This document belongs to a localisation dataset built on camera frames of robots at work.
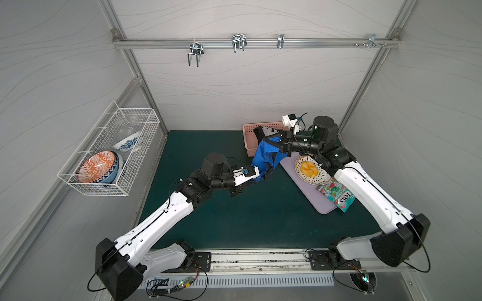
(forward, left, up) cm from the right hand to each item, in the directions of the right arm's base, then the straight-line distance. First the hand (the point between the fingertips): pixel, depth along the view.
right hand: (262, 139), depth 62 cm
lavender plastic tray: (+3, -25, -40) cm, 47 cm away
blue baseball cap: (-3, -1, -7) cm, 7 cm away
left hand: (-7, +3, -14) cm, 16 cm away
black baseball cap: (+36, -1, -33) cm, 49 cm away
